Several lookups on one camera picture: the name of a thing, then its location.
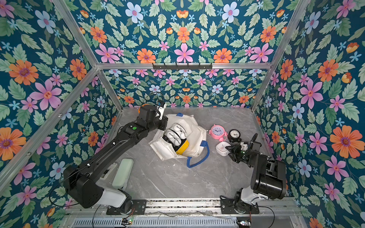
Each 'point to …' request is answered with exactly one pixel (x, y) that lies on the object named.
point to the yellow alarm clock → (183, 147)
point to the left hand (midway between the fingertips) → (168, 116)
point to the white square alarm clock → (221, 148)
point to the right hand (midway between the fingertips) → (230, 147)
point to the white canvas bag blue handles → (197, 150)
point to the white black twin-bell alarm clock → (176, 136)
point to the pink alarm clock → (217, 132)
